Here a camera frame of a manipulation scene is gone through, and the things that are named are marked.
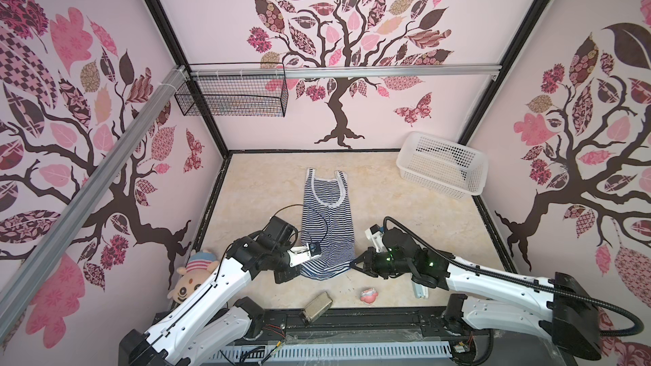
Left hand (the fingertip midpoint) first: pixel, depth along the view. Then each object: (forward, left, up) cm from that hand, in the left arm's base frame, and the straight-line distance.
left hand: (294, 268), depth 76 cm
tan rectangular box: (-10, -7, -6) cm, 14 cm away
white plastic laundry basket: (+49, -63, -8) cm, 80 cm away
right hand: (-1, -16, +5) cm, 17 cm away
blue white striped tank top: (+19, -11, -9) cm, 24 cm away
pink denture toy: (-7, -23, -6) cm, 25 cm away
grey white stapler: (-5, -39, -7) cm, 40 cm away
